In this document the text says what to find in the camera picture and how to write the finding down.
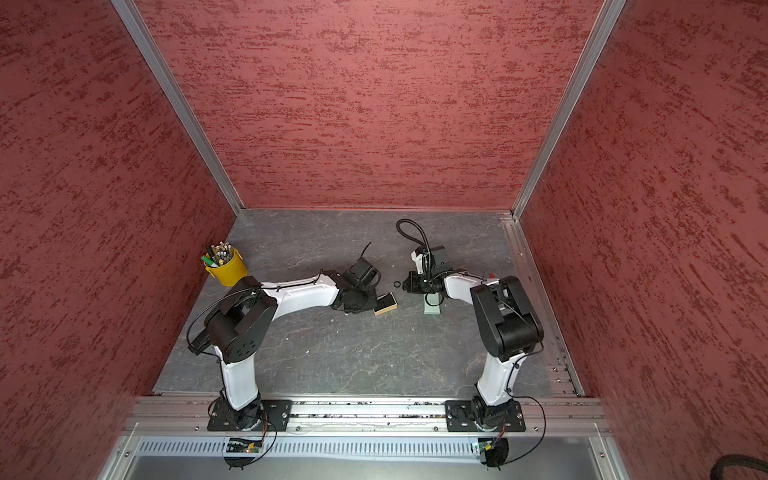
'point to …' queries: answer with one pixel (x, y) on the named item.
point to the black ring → (397, 282)
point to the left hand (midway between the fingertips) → (372, 309)
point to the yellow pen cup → (231, 272)
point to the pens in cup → (217, 255)
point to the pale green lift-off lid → (429, 309)
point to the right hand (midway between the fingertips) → (404, 287)
